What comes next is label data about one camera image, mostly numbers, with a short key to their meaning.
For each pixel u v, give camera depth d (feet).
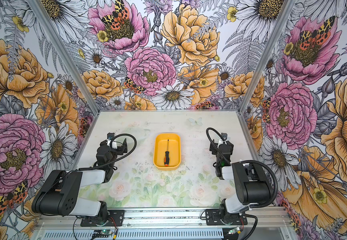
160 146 3.37
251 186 1.49
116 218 2.45
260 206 1.57
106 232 2.33
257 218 2.15
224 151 2.49
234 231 2.35
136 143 2.40
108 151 2.30
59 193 1.45
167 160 3.08
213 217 2.42
